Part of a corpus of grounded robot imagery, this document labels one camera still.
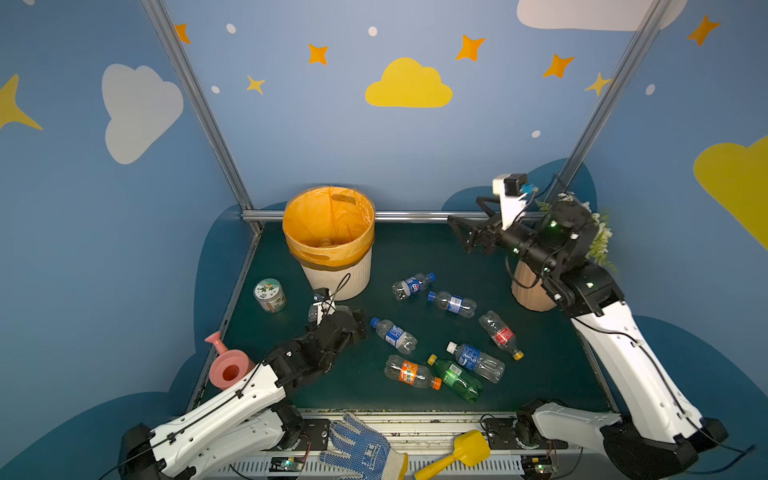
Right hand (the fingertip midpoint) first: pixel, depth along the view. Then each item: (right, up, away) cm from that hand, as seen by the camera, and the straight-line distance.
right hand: (474, 201), depth 58 cm
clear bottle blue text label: (+4, -27, +36) cm, 45 cm away
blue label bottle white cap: (+11, -42, +24) cm, 50 cm away
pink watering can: (-57, -38, +16) cm, 71 cm away
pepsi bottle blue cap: (-12, -23, +43) cm, 50 cm away
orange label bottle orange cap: (-11, -43, +22) cm, 49 cm away
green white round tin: (-54, -23, +33) cm, 67 cm away
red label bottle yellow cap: (+17, -35, +30) cm, 49 cm away
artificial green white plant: (+44, -5, +25) cm, 51 cm away
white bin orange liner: (-37, -2, +46) cm, 59 cm away
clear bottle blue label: (-13, -36, +30) cm, 49 cm away
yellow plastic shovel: (+3, -59, +15) cm, 61 cm away
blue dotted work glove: (-21, -60, +13) cm, 65 cm away
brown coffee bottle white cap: (-39, -6, +46) cm, 61 cm away
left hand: (-26, -27, +19) cm, 41 cm away
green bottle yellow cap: (+2, -44, +20) cm, 49 cm away
